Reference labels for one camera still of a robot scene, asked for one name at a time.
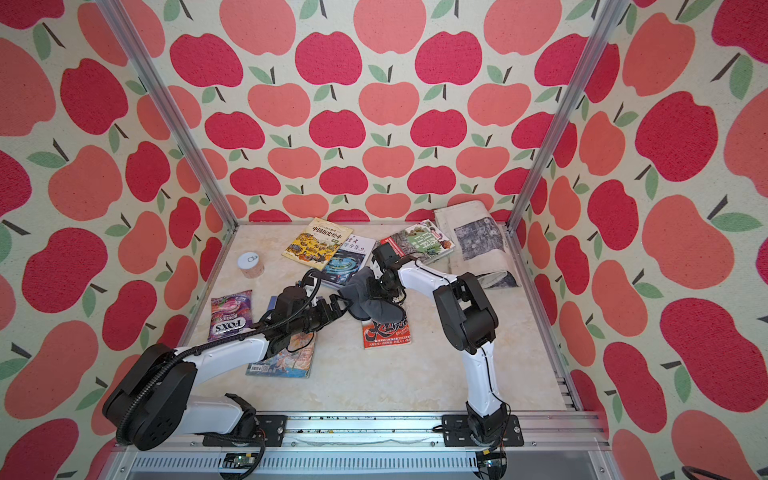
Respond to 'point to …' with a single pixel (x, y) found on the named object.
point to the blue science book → (351, 257)
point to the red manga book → (378, 334)
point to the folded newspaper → (480, 244)
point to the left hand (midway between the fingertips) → (347, 314)
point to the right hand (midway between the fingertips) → (371, 300)
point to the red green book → (424, 241)
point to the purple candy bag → (229, 314)
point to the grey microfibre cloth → (364, 306)
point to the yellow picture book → (316, 242)
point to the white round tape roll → (250, 265)
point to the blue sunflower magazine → (285, 363)
